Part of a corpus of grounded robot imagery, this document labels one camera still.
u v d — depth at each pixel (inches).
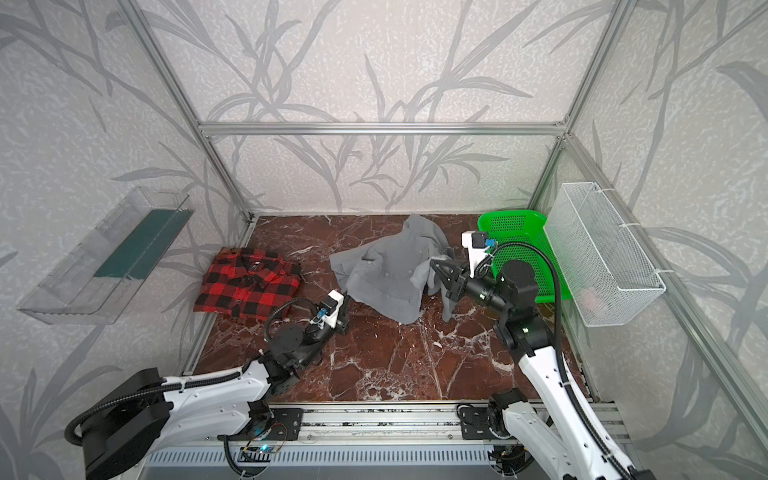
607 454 15.1
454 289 22.9
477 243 22.8
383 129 37.2
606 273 24.2
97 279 25.3
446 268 26.0
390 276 39.0
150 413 16.4
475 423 28.9
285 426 28.5
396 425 29.6
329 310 24.0
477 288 22.9
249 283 36.7
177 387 18.2
